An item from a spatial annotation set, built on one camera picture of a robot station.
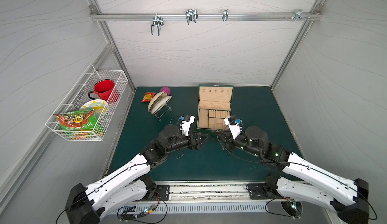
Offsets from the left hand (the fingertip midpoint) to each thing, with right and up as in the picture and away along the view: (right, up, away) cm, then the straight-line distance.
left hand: (206, 136), depth 67 cm
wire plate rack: (-31, +7, +32) cm, 45 cm away
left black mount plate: (-22, -30, +7) cm, 38 cm away
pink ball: (-27, +24, +45) cm, 58 cm away
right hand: (+5, +2, +1) cm, 6 cm away
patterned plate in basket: (-49, +14, 0) cm, 51 cm away
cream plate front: (-26, +14, +22) cm, 37 cm away
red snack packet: (-42, +20, +47) cm, 66 cm away
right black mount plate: (+27, -30, +9) cm, 41 cm away
